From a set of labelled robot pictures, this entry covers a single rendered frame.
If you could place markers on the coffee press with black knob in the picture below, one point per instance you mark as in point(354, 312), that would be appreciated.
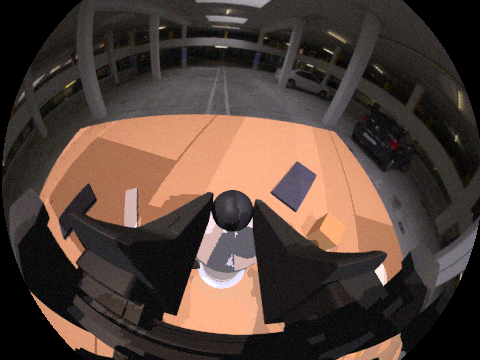
point(227, 248)

